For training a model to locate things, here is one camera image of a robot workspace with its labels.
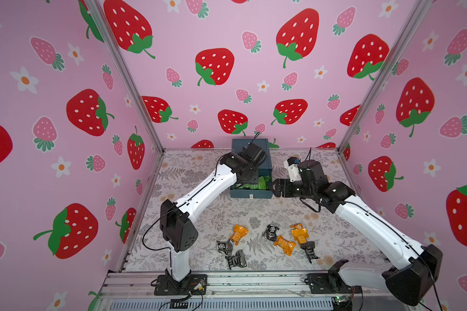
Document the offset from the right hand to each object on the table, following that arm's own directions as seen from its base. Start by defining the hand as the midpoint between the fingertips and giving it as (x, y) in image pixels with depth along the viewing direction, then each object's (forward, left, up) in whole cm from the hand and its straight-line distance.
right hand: (279, 184), depth 76 cm
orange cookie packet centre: (-16, -6, -24) cm, 30 cm away
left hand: (+5, +11, -3) cm, 12 cm away
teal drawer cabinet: (+11, +5, -4) cm, 12 cm away
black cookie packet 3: (-24, +15, -23) cm, 36 cm away
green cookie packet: (+4, +5, -6) cm, 9 cm away
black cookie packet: (-12, +1, -22) cm, 25 cm away
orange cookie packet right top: (-10, -12, -23) cm, 28 cm away
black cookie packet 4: (-16, -16, -24) cm, 33 cm away
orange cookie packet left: (-12, +15, -22) cm, 30 cm away
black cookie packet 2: (-19, +21, -22) cm, 36 cm away
